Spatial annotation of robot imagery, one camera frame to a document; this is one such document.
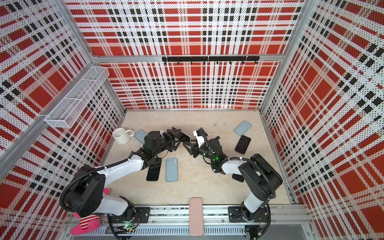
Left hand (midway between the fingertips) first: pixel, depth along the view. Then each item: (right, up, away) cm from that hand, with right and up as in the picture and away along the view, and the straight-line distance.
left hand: (183, 135), depth 83 cm
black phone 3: (+38, -7, +16) cm, 42 cm away
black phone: (-19, -23, +10) cm, 32 cm away
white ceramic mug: (-43, -2, +16) cm, 46 cm away
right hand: (+1, -5, -1) cm, 5 cm away
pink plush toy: (-41, -39, -16) cm, 59 cm away
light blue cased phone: (-8, -22, +9) cm, 25 cm away
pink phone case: (+8, -39, -11) cm, 41 cm away
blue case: (-34, -2, +24) cm, 42 cm away
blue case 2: (+43, +4, +32) cm, 53 cm away
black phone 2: (+32, -25, +4) cm, 41 cm away
